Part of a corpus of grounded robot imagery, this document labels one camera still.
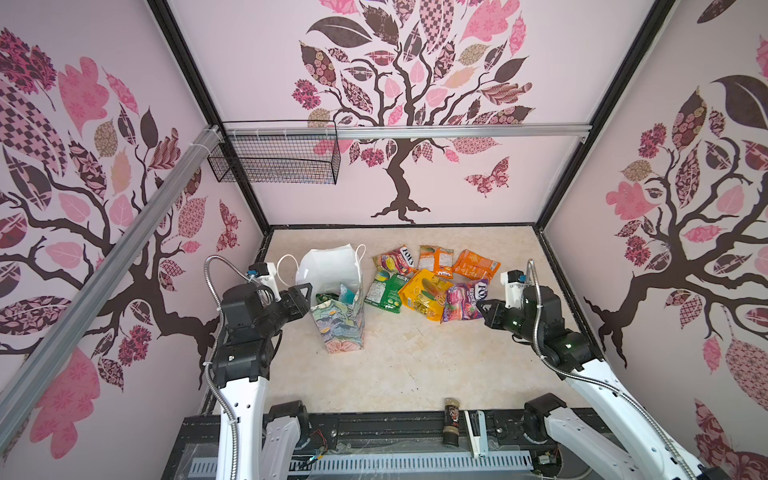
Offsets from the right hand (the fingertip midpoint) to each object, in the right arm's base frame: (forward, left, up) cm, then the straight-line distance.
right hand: (479, 300), depth 76 cm
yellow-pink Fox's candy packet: (+26, +20, -16) cm, 37 cm away
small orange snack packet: (+27, +6, -17) cm, 32 cm away
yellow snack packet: (+11, +12, -14) cm, 21 cm away
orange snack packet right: (+25, -6, -17) cm, 31 cm away
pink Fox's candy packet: (+2, +4, -2) cm, 5 cm away
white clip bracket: (-30, +2, -16) cm, 34 cm away
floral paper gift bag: (+12, +43, -3) cm, 45 cm away
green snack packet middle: (+13, +25, -16) cm, 33 cm away
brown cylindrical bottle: (-27, +9, -16) cm, 32 cm away
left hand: (-1, +44, +6) cm, 44 cm away
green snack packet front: (+7, +45, -9) cm, 46 cm away
